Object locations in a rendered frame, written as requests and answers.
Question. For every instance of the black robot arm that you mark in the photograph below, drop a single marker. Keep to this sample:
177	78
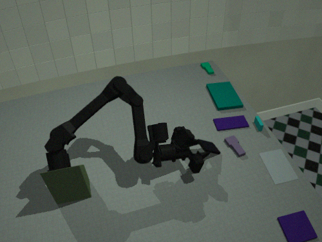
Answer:
143	148

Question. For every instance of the small teal block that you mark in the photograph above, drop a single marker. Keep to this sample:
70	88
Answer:
258	123

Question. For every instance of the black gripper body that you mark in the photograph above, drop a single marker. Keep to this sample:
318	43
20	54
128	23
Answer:
196	161

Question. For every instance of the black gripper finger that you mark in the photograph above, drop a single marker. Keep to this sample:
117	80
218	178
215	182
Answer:
204	154
194	142

